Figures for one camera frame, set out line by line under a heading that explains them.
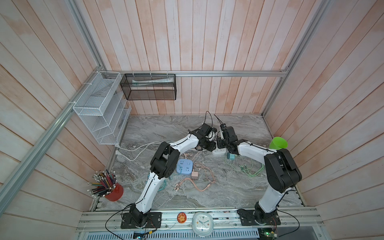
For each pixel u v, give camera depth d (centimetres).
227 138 75
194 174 88
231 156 95
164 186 84
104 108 72
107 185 73
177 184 86
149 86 104
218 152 95
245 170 90
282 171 50
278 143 85
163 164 59
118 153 97
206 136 83
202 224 70
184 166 89
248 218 73
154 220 73
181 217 75
